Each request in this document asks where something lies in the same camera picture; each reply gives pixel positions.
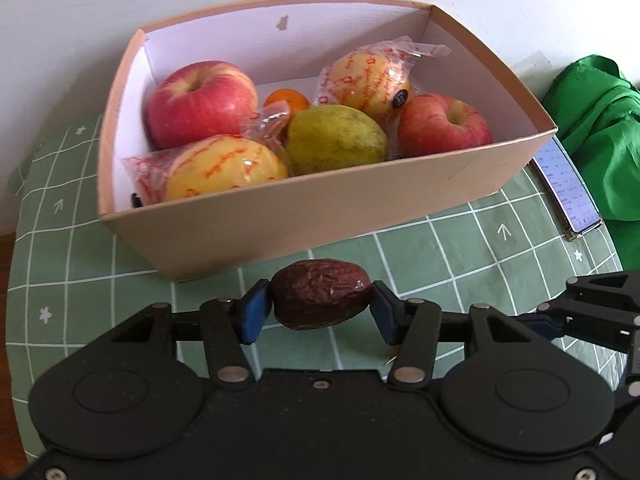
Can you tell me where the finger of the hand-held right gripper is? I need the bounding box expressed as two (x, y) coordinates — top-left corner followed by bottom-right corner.
(520, 270), (640, 356)

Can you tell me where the green cloth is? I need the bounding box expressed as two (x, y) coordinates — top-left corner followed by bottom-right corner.
(542, 54), (640, 221)

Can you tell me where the green checked tablecloth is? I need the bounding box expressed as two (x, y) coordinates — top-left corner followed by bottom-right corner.
(6, 110), (626, 466)

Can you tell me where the smartphone with lit screen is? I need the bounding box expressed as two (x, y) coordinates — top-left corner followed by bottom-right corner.
(531, 139), (604, 241)

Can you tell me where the brown cardboard box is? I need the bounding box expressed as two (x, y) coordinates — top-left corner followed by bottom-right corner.
(97, 0), (558, 282)

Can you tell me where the plastic-wrapped yellow orange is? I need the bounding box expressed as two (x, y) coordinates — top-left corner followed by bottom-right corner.
(312, 36), (451, 123)
(122, 110), (291, 206)

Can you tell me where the red apple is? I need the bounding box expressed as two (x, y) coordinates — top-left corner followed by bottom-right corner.
(146, 61), (259, 151)
(397, 93), (493, 158)

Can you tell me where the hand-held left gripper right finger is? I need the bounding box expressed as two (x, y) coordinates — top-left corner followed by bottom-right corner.
(371, 281), (538, 392)

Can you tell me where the green pear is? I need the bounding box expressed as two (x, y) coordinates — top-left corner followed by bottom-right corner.
(285, 105), (389, 177)

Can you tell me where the dark brown date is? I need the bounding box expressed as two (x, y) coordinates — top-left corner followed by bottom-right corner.
(270, 259), (373, 331)

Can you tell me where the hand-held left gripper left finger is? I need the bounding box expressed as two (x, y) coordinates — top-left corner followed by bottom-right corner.
(107, 279), (273, 392)

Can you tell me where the small orange mandarin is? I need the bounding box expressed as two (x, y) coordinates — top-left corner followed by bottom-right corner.
(263, 88), (310, 121)

